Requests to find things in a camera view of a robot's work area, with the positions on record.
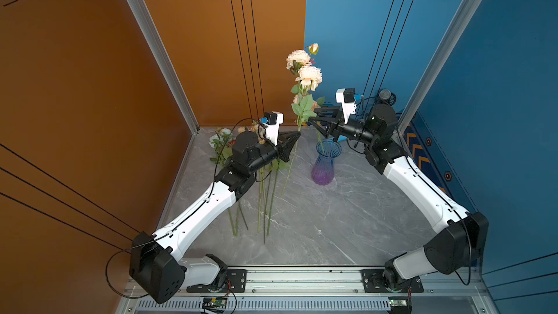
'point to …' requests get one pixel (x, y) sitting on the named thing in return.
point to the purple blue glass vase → (323, 167)
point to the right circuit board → (399, 304)
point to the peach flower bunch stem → (267, 230)
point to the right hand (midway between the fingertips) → (315, 116)
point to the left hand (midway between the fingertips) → (298, 131)
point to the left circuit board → (215, 304)
